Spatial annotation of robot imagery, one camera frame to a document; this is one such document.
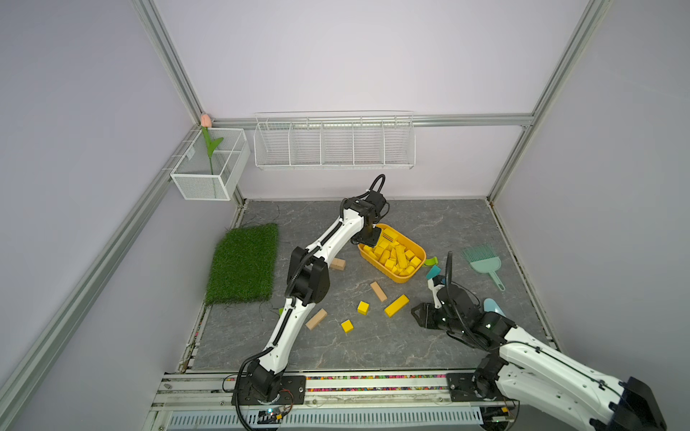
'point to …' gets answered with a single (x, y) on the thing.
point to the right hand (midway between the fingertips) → (416, 309)
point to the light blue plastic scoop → (490, 305)
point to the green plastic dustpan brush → (483, 259)
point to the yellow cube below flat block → (363, 308)
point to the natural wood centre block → (379, 292)
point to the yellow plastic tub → (395, 255)
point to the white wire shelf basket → (339, 140)
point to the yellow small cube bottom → (347, 326)
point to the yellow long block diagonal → (397, 304)
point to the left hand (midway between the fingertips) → (369, 241)
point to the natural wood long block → (314, 321)
